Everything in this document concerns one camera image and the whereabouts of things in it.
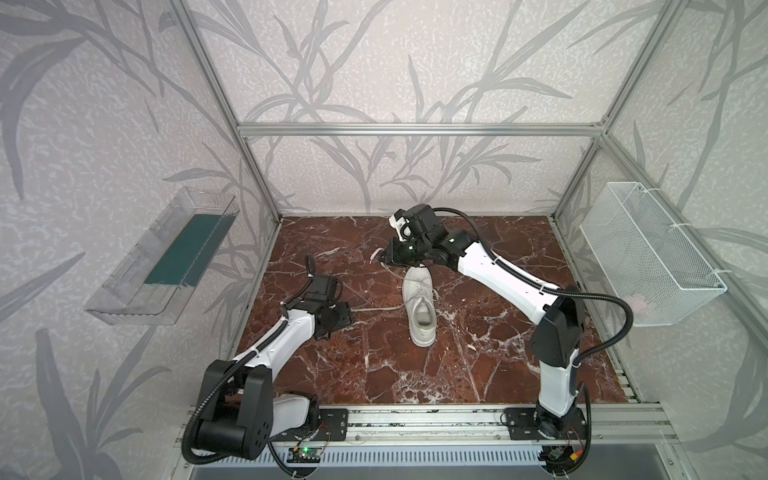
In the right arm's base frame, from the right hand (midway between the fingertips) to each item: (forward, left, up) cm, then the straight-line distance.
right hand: (378, 248), depth 79 cm
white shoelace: (-3, -16, -20) cm, 25 cm away
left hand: (-8, +10, -20) cm, 23 cm away
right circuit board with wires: (-44, -46, -29) cm, 70 cm away
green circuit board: (-43, +18, -26) cm, 54 cm away
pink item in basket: (-14, -64, -4) cm, 66 cm away
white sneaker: (-8, -11, -16) cm, 21 cm away
